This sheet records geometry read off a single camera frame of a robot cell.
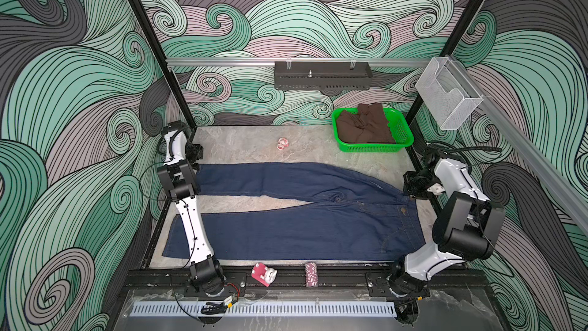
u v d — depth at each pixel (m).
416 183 0.74
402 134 1.10
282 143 1.10
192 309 0.70
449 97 0.76
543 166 0.56
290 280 0.74
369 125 1.11
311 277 0.71
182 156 0.71
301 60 0.95
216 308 0.72
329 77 0.95
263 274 0.70
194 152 0.94
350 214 0.90
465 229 0.45
